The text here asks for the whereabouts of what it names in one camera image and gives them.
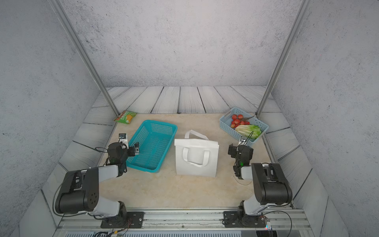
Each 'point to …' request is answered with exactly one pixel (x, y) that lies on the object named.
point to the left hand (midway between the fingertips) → (133, 142)
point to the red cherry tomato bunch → (239, 119)
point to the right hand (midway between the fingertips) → (241, 144)
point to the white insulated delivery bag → (196, 155)
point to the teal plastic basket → (154, 138)
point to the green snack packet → (125, 117)
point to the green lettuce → (246, 130)
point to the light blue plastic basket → (225, 120)
